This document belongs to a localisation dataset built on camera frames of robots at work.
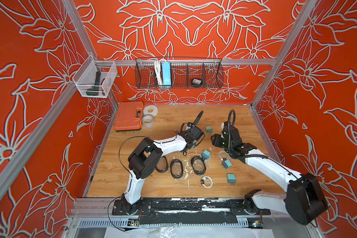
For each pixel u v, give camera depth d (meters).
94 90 0.79
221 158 0.90
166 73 0.90
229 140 0.63
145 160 0.50
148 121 1.09
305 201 0.40
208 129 1.04
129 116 1.13
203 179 0.81
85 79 0.79
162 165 0.87
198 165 0.88
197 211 0.73
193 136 0.73
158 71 0.89
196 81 0.95
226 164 0.85
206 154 0.89
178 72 1.07
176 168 0.86
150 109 1.18
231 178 0.81
